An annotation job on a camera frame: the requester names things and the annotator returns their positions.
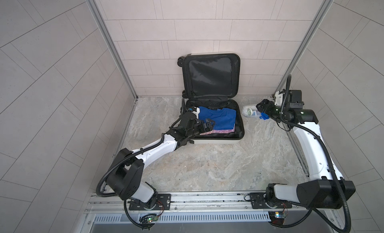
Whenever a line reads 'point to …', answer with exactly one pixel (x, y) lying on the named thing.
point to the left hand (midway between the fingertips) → (213, 122)
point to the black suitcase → (213, 80)
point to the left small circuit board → (151, 219)
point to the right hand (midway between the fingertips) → (260, 106)
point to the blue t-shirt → (224, 118)
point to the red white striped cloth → (218, 131)
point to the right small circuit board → (277, 217)
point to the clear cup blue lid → (251, 111)
